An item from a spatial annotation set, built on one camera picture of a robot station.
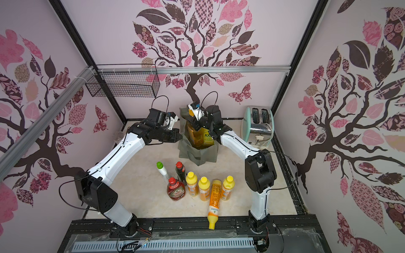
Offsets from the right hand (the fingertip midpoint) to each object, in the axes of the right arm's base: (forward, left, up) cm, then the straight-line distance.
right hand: (189, 112), depth 82 cm
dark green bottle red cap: (-26, +5, -15) cm, 30 cm away
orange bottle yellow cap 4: (-36, -18, -11) cm, 42 cm away
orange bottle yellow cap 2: (-37, -7, -11) cm, 39 cm away
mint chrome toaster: (+3, -41, -14) cm, 43 cm away
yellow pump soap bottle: (-2, -8, -21) cm, 23 cm away
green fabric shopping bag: (-18, +1, -10) cm, 20 cm away
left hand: (-13, +4, -7) cm, 15 cm away
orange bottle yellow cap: (-34, -2, -10) cm, 35 cm away
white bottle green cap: (-26, +14, -15) cm, 33 cm away
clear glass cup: (-2, +46, -16) cm, 49 cm away
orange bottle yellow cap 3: (-44, -11, -26) cm, 53 cm away
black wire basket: (+25, +37, +5) cm, 45 cm away
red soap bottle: (-35, +6, -18) cm, 39 cm away
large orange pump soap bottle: (-6, +1, -9) cm, 11 cm away
